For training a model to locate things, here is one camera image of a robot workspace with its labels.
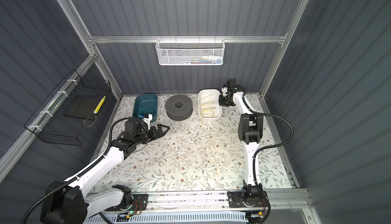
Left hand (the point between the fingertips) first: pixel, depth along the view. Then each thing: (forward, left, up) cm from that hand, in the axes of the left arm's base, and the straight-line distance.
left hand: (164, 129), depth 82 cm
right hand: (+24, -37, -8) cm, 45 cm away
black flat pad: (+8, +40, +13) cm, 43 cm away
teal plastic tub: (+34, +20, -16) cm, 43 cm away
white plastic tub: (+23, -34, -13) cm, 43 cm away
